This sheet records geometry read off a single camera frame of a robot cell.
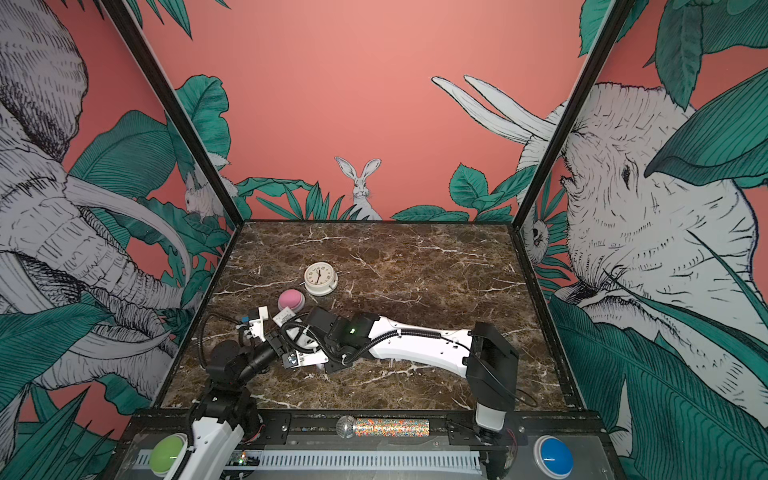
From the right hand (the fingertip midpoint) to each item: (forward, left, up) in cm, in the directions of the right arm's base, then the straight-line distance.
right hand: (319, 347), depth 74 cm
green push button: (-22, +35, -12) cm, 43 cm away
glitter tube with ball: (-16, -8, -10) cm, 20 cm away
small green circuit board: (-22, +17, -13) cm, 31 cm away
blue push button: (-21, -57, -12) cm, 62 cm away
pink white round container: (+21, +15, -11) cm, 28 cm away
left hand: (+5, +4, +2) cm, 6 cm away
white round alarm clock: (+27, +6, -9) cm, 29 cm away
